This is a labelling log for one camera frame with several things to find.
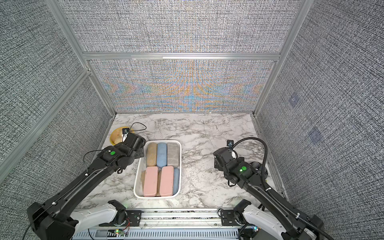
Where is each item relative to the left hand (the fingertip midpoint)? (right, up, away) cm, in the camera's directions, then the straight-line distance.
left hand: (133, 147), depth 77 cm
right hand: (+49, -4, 0) cm, 49 cm away
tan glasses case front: (+6, -5, +11) cm, 14 cm away
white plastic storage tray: (+1, -24, +3) cm, 24 cm away
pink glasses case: (+9, -19, +1) cm, 21 cm away
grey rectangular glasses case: (+19, -6, +13) cm, 23 cm away
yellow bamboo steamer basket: (-23, +4, +27) cm, 35 cm away
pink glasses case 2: (+17, -18, +1) cm, 24 cm away
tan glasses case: (+3, -17, +7) cm, 18 cm away
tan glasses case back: (+13, -19, +1) cm, 23 cm away
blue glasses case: (+12, -6, +11) cm, 18 cm away
